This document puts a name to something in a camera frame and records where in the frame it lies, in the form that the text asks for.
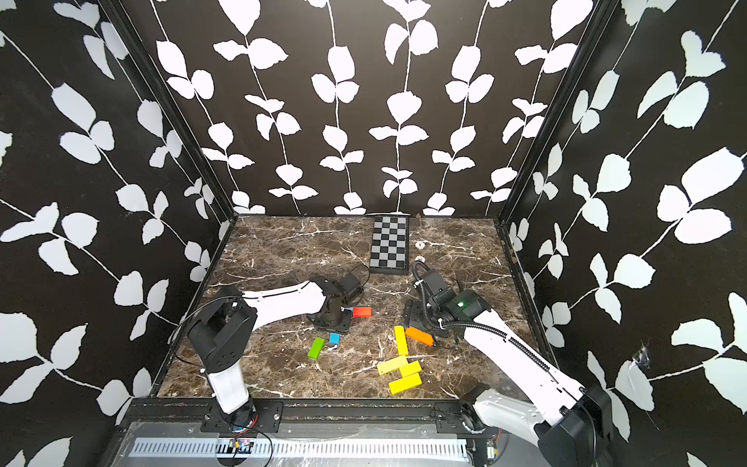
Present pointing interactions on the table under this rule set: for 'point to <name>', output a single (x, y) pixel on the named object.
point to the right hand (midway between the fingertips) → (409, 316)
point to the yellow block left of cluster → (391, 365)
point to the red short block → (362, 312)
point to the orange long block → (419, 336)
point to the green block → (316, 348)
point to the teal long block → (335, 339)
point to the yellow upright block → (401, 341)
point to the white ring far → (419, 244)
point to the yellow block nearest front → (406, 382)
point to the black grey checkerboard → (390, 245)
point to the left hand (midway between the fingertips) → (343, 325)
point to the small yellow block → (410, 369)
